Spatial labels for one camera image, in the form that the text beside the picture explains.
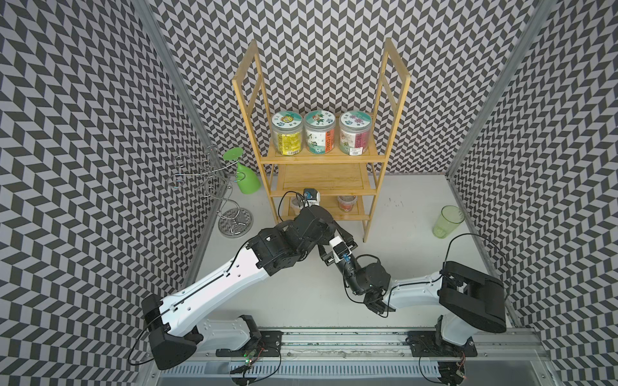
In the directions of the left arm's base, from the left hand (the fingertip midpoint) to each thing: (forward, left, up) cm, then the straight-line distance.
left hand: (324, 225), depth 69 cm
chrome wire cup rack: (+47, +54, -28) cm, 77 cm away
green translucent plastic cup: (+12, -46, -16) cm, 51 cm away
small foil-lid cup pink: (+13, -8, -6) cm, 17 cm away
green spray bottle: (+23, +28, -6) cm, 37 cm away
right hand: (0, 0, -2) cm, 2 cm away
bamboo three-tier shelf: (+14, -8, +3) cm, 17 cm away
